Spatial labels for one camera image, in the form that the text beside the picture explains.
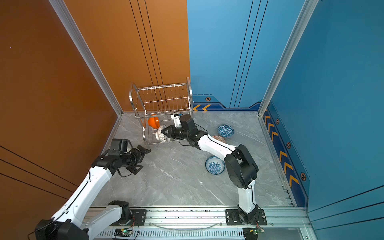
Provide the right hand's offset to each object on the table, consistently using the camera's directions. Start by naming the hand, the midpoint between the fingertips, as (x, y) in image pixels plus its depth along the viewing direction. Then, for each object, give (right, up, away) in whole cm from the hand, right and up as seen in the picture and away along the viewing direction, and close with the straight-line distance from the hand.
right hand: (160, 132), depth 81 cm
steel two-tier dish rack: (-5, +15, +6) cm, 17 cm away
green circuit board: (-15, -48, -10) cm, 51 cm away
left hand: (-6, -12, 0) cm, 14 cm away
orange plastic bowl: (-8, +6, +19) cm, 21 cm away
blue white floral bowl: (+31, -21, +10) cm, 38 cm away
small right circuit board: (+48, -46, -11) cm, 68 cm away
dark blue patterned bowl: (+41, 0, +26) cm, 49 cm away
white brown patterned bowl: (0, -2, +1) cm, 2 cm away
